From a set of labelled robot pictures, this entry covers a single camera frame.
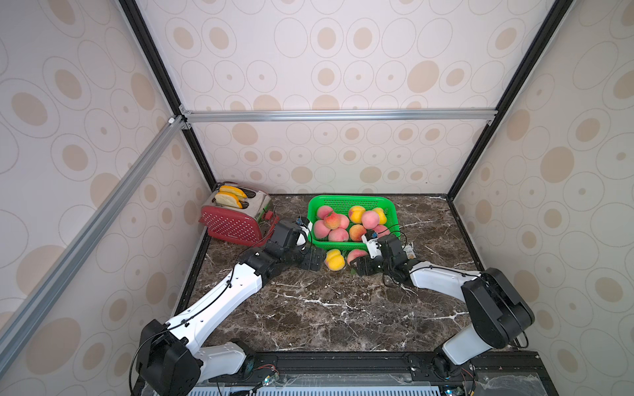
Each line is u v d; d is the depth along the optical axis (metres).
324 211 1.04
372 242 0.82
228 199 0.92
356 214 1.04
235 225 0.92
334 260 0.92
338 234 0.97
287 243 0.59
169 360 0.38
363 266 0.81
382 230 0.99
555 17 0.69
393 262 0.71
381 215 1.03
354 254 0.88
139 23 0.69
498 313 0.45
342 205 1.03
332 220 0.97
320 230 1.00
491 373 0.74
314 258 0.70
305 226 0.69
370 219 0.97
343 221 1.02
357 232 0.99
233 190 0.92
